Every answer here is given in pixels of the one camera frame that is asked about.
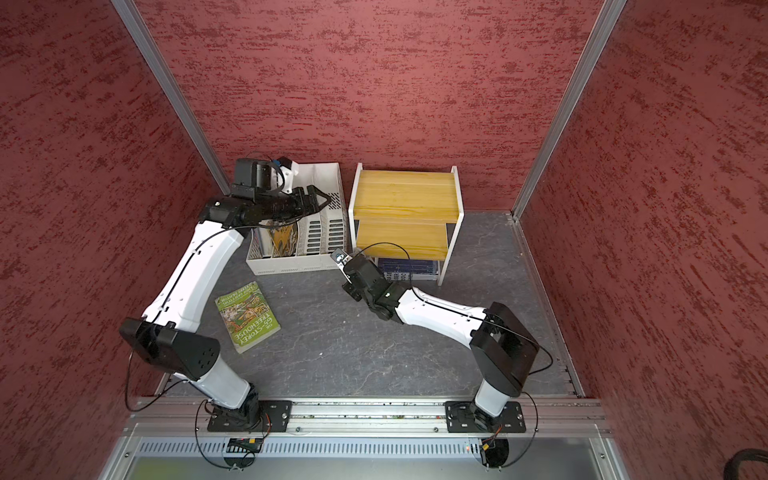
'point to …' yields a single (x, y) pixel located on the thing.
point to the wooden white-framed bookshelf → (407, 220)
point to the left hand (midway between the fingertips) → (319, 208)
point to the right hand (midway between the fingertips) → (357, 272)
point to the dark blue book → (417, 266)
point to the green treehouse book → (248, 315)
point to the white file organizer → (305, 246)
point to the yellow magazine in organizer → (283, 239)
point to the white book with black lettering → (405, 276)
